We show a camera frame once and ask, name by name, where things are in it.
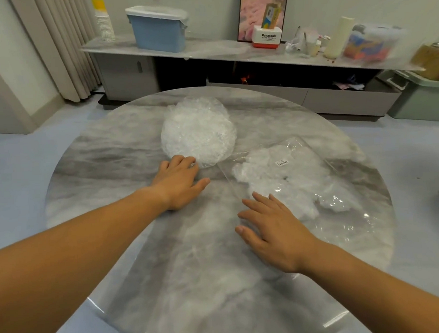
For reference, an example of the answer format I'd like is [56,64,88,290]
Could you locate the beige curtain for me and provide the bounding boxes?
[9,0,103,106]

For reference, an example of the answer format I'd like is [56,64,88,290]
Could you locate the person's left hand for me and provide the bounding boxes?
[149,154,213,213]

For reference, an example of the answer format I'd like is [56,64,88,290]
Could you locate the pile of clear plastic caps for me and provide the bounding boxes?
[160,95,239,169]

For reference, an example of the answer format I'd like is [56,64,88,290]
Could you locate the crumpled clear wrapper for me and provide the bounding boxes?
[285,26,311,54]

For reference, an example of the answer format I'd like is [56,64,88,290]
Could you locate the brown cardboard box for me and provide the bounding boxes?
[409,42,439,83]

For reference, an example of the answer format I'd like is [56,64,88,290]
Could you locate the pink framed picture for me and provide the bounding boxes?
[237,0,291,43]

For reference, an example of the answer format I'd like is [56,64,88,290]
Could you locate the clear bag of caps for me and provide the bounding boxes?
[232,144,353,224]

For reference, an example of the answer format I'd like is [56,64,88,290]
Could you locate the person's right hand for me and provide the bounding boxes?
[233,190,322,276]

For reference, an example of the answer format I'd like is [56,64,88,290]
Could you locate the blue storage box white lid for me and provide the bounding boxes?
[125,4,191,55]

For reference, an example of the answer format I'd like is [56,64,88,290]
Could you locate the red and white box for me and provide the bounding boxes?
[251,26,284,50]

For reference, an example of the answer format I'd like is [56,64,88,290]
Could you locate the clear plastic bag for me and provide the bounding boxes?
[219,133,396,253]

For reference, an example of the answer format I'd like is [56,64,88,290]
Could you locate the green storage bin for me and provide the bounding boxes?
[386,69,439,124]

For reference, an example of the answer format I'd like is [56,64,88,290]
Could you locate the person's left forearm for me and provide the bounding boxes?
[0,186,176,333]

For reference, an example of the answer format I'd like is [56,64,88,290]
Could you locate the cream paper roll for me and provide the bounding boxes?
[322,16,358,61]

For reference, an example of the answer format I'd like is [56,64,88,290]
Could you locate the clear container colourful contents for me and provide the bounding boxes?
[343,23,407,65]

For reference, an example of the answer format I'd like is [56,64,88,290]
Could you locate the person's right forearm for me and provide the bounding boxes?
[300,235,439,333]

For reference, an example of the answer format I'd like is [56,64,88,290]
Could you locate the colourful standing card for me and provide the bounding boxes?
[261,3,282,29]

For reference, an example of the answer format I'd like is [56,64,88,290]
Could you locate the stack of paper cups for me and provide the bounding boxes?
[90,0,117,42]

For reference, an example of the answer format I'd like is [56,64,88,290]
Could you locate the long grey low cabinet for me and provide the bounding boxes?
[80,24,420,132]

